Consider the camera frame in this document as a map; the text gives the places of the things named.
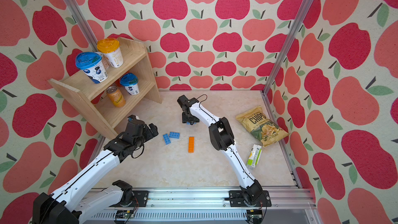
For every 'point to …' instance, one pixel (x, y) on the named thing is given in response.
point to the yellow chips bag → (267, 131)
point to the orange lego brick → (190, 144)
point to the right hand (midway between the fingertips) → (190, 122)
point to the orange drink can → (115, 96)
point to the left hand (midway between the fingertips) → (152, 132)
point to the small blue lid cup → (130, 81)
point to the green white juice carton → (254, 155)
